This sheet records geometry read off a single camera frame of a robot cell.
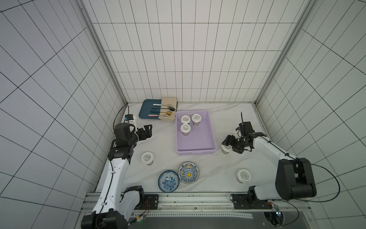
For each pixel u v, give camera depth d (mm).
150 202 723
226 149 850
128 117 657
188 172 819
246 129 710
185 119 1006
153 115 1108
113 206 392
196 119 1004
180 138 978
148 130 700
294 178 427
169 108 1170
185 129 954
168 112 1120
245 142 656
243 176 754
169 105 1175
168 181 793
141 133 683
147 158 828
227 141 807
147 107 1183
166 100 1193
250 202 670
